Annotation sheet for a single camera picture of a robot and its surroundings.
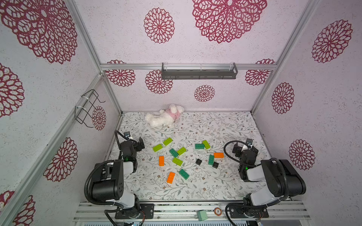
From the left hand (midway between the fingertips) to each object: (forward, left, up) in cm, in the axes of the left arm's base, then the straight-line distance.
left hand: (133, 139), depth 94 cm
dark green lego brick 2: (-1, -45, -7) cm, 45 cm away
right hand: (-3, -73, +1) cm, 73 cm away
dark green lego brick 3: (-12, -51, -7) cm, 53 cm away
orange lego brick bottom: (-23, -25, -7) cm, 35 cm away
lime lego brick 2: (+3, -22, -7) cm, 23 cm away
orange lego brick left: (-12, -19, -7) cm, 23 cm away
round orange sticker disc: (-40, -51, -7) cm, 66 cm away
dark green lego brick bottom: (-21, -33, -7) cm, 40 cm away
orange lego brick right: (-9, -56, -6) cm, 57 cm away
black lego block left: (-13, -43, -8) cm, 46 cm away
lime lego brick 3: (-5, -32, -7) cm, 33 cm away
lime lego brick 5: (+1, -50, -8) cm, 50 cm away
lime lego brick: (-2, -15, -7) cm, 17 cm away
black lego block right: (-15, -54, -7) cm, 56 cm away
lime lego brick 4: (-13, -30, -6) cm, 33 cm away
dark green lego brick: (-6, -27, -6) cm, 28 cm away
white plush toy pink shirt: (+19, -20, 0) cm, 28 cm away
